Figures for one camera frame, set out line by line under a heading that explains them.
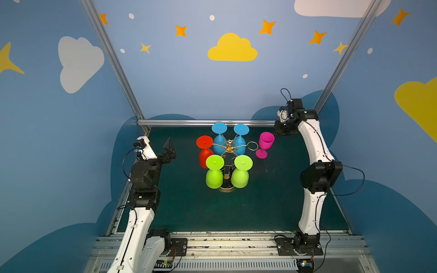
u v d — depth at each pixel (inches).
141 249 17.0
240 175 28.2
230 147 29.4
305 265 28.9
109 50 31.6
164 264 28.7
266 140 38.7
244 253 29.0
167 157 25.0
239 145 33.3
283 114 32.8
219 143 31.5
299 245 26.6
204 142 29.5
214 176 28.7
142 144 21.9
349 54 32.6
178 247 29.9
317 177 21.7
